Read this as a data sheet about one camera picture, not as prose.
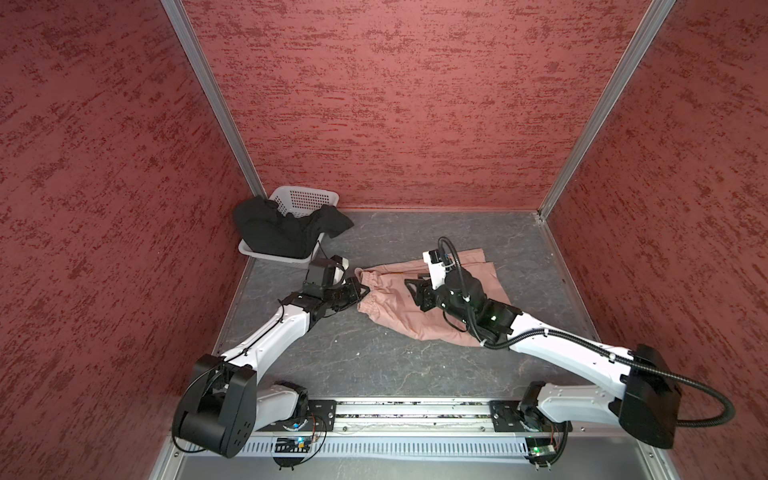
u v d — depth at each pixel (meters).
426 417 0.76
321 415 0.74
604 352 0.45
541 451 0.70
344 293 0.74
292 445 0.71
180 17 0.71
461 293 0.54
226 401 0.41
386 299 0.85
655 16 0.71
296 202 1.18
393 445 0.71
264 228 1.05
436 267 0.66
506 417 0.74
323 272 0.66
